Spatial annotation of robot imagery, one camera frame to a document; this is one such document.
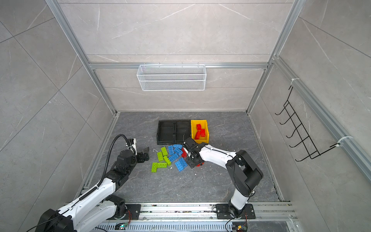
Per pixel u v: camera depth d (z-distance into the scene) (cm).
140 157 75
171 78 100
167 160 90
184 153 89
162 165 90
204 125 107
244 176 46
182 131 111
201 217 73
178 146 98
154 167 89
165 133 108
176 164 88
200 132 104
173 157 93
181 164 89
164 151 95
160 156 93
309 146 65
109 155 58
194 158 64
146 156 78
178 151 93
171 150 97
